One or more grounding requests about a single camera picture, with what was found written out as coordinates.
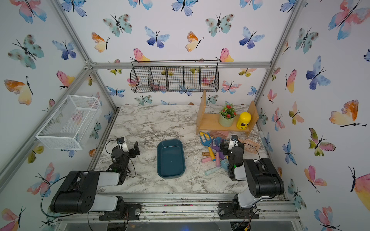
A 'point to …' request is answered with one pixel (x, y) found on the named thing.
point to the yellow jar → (244, 119)
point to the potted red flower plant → (226, 117)
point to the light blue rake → (224, 164)
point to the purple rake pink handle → (218, 156)
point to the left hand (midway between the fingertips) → (130, 141)
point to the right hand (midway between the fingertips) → (232, 139)
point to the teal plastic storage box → (170, 159)
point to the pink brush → (223, 134)
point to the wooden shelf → (211, 121)
